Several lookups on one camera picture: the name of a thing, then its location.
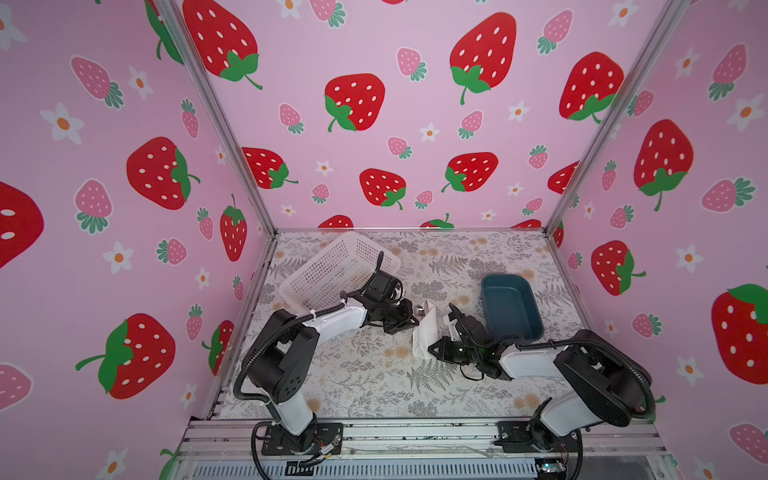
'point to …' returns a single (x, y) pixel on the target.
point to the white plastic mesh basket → (336, 270)
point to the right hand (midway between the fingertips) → (425, 350)
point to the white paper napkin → (425, 333)
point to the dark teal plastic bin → (511, 307)
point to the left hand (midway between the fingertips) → (423, 322)
